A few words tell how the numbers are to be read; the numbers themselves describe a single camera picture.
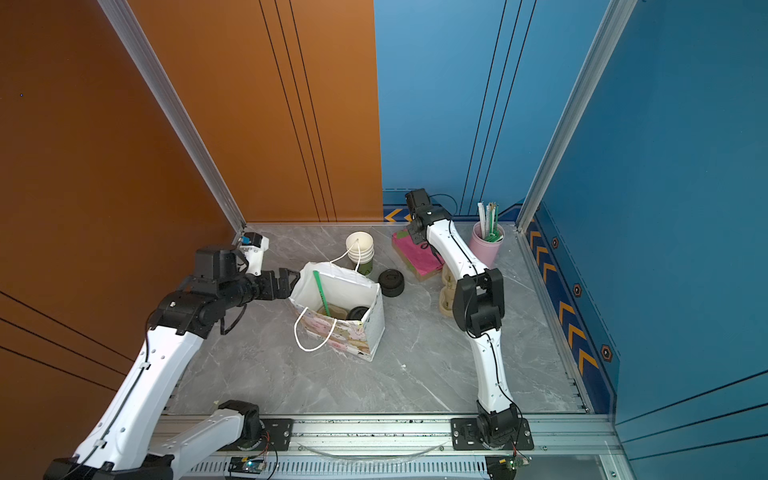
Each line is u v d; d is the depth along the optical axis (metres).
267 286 0.62
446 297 0.94
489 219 0.99
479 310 0.59
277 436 0.74
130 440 0.38
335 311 0.90
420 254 1.05
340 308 0.91
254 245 0.62
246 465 0.71
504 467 0.70
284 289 0.63
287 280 0.65
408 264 1.06
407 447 0.73
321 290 0.83
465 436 0.72
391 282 0.97
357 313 0.79
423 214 0.72
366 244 0.99
